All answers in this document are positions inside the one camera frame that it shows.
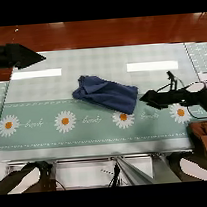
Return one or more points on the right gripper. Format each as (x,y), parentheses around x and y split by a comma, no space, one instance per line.
(171,98)

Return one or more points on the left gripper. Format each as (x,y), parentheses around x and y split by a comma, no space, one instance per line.
(16,55)

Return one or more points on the blue T-shirt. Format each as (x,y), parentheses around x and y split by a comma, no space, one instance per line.
(107,94)

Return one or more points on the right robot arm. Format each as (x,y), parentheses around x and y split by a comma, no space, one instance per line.
(204,97)

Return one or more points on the brown garment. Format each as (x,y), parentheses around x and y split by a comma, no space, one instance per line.
(204,138)

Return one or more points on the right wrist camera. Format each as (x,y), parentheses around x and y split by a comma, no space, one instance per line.
(171,81)

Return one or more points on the silver frame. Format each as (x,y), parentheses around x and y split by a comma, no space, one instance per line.
(136,176)

